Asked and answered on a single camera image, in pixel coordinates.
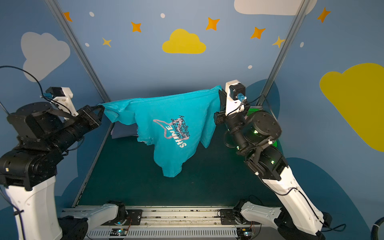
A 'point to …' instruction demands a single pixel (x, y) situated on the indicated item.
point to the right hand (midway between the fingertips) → (227, 89)
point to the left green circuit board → (119, 232)
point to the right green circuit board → (244, 232)
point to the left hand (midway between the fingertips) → (104, 106)
